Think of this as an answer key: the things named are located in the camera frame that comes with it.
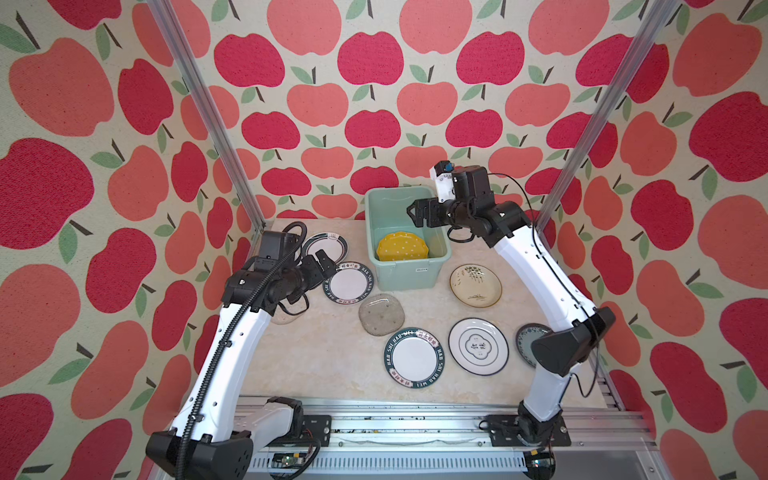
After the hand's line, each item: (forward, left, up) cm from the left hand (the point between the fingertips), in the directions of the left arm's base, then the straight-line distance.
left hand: (330, 273), depth 72 cm
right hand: (+15, -25, +9) cm, 31 cm away
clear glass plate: (+3, +20, -28) cm, 35 cm away
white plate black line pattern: (-8, -42, -27) cm, 50 cm away
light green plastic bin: (+39, -15, -16) cm, 45 cm away
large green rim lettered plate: (-11, -22, -27) cm, 37 cm away
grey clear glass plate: (+4, -13, -29) cm, 31 cm away
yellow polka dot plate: (+31, -20, -26) cm, 45 cm away
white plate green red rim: (+34, +6, -28) cm, 44 cm away
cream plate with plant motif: (+14, -45, -26) cm, 54 cm away
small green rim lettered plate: (+15, -2, -26) cm, 30 cm away
